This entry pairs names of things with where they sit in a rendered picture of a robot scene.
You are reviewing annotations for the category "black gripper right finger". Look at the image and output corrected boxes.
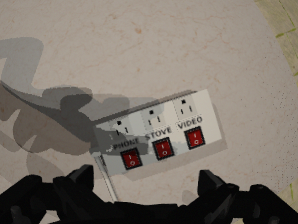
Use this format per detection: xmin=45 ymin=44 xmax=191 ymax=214
xmin=167 ymin=170 xmax=298 ymax=224

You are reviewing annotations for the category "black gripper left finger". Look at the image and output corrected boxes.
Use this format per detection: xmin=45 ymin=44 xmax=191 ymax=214
xmin=0 ymin=164 xmax=125 ymax=224

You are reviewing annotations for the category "white power strip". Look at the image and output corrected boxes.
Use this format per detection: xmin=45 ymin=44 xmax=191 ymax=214
xmin=89 ymin=89 xmax=222 ymax=201

